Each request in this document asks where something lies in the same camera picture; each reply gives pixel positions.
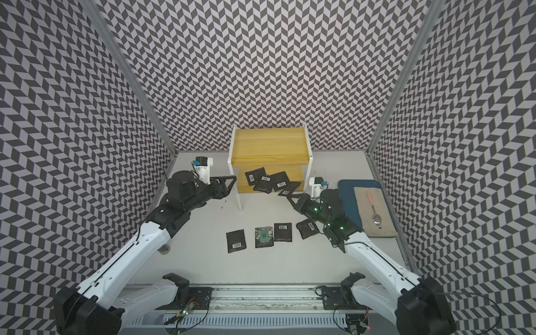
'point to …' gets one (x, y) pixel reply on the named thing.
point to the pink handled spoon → (376, 218)
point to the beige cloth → (387, 227)
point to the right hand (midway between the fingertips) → (286, 201)
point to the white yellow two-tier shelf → (277, 147)
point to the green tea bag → (264, 236)
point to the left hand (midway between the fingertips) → (231, 180)
